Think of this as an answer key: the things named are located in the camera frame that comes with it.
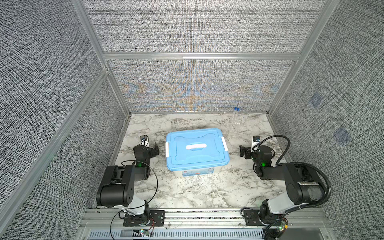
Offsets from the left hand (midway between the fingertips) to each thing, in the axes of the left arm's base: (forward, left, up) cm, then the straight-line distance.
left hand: (147, 144), depth 94 cm
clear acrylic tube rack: (+22, -68, -6) cm, 72 cm away
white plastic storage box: (-20, -29, +1) cm, 35 cm away
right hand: (-3, -64, 0) cm, 64 cm away
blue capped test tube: (+20, -59, +8) cm, 62 cm away
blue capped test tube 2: (+19, -60, +9) cm, 64 cm away
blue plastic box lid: (-12, -30, +11) cm, 34 cm away
